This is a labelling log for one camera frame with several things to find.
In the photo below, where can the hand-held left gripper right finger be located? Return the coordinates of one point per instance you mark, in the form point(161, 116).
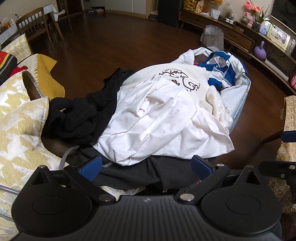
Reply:
point(203, 165)

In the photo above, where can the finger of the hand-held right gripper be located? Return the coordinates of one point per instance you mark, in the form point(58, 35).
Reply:
point(289, 136)
point(277, 168)

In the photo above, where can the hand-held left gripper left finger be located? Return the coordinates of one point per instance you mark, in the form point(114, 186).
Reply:
point(91, 167)

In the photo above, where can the banana print laundry basket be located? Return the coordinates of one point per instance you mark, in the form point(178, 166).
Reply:
point(242, 92)

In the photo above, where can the white T-shirt navy collar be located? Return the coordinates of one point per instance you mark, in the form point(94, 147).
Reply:
point(150, 129)

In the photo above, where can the gold floral tablecloth table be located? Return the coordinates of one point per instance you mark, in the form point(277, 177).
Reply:
point(290, 111)

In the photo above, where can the dark grey garment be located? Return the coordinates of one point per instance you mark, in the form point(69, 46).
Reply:
point(138, 171)

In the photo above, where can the black garment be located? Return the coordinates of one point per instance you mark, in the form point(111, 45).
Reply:
point(74, 118)

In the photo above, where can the pink box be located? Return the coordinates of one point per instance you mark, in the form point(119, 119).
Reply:
point(293, 81)

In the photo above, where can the cream lace cloth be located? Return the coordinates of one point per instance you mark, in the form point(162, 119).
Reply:
point(218, 104)

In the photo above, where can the gold patterned cushions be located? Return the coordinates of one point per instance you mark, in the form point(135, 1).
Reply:
point(23, 166)

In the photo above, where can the white flat box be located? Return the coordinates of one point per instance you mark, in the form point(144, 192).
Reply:
point(276, 68)

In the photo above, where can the yellow white patterned cushion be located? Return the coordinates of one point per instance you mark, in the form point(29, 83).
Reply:
point(20, 115)
point(17, 47)

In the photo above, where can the blue white polo shirt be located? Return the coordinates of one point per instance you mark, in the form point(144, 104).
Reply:
point(229, 71)

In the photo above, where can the purple gourd-shaped vase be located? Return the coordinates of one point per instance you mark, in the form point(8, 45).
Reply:
point(260, 52)

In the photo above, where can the yellow blanket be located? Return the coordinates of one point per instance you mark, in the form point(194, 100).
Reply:
point(49, 74)

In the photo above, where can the white shirt black line drawing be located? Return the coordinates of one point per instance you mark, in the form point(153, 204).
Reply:
point(148, 74)

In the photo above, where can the blue figure picture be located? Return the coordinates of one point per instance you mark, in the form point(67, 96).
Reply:
point(265, 29)

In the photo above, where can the wooden TV cabinet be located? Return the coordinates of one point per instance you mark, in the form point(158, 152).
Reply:
point(238, 34)

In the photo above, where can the pink flower potted plant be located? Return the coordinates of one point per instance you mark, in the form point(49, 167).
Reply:
point(255, 25)

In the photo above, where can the metal incense pot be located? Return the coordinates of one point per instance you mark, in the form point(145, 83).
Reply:
point(245, 19)

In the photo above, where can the grey gift bag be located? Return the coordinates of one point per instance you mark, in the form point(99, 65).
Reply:
point(212, 37)

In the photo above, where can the television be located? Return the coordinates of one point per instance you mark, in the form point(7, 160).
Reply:
point(285, 10)

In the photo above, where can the red black striped cushion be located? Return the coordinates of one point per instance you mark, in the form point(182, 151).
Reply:
point(7, 64)

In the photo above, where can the white card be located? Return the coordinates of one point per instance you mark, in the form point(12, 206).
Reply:
point(214, 13)

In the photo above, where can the wooden chair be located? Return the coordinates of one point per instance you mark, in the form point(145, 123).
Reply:
point(62, 20)
point(29, 15)

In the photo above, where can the black cabinet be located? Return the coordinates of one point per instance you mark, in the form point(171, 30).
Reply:
point(168, 11)

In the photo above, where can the yellow snack jar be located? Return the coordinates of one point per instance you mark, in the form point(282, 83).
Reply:
point(189, 4)

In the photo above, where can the dining table pale tablecloth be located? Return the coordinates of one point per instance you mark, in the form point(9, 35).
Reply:
point(49, 10)

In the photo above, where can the white cupboard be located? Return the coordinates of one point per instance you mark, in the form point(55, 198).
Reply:
point(120, 4)

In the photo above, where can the gold photo frame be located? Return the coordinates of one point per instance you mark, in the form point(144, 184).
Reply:
point(278, 34)

